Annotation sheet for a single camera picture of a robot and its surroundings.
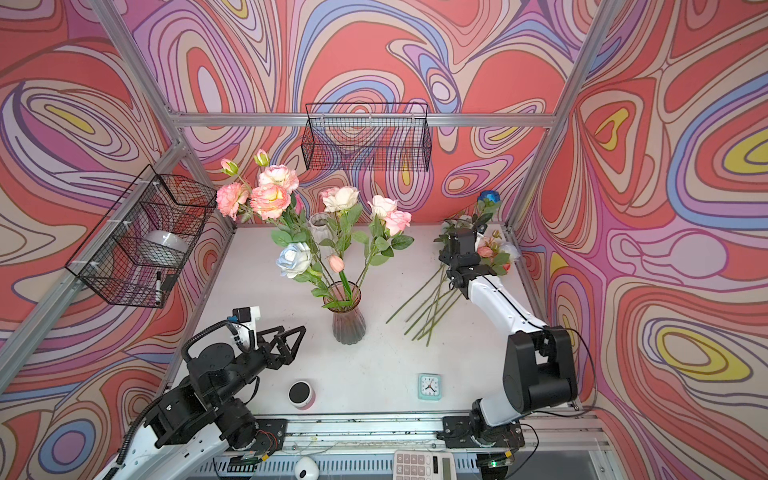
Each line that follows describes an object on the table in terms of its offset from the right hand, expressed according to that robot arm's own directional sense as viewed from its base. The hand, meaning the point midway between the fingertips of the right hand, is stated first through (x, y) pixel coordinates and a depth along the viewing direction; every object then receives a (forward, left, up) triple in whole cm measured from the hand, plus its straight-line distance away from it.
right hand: (456, 252), depth 89 cm
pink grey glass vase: (-15, +34, +1) cm, 37 cm away
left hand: (-26, +42, +5) cm, 50 cm away
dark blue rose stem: (+13, -11, +9) cm, 19 cm away
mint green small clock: (-34, +11, -15) cm, 39 cm away
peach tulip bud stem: (-13, +33, +13) cm, 38 cm away
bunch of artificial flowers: (-11, +9, -17) cm, 23 cm away
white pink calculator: (-51, +14, -16) cm, 55 cm away
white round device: (-51, +41, -13) cm, 67 cm away
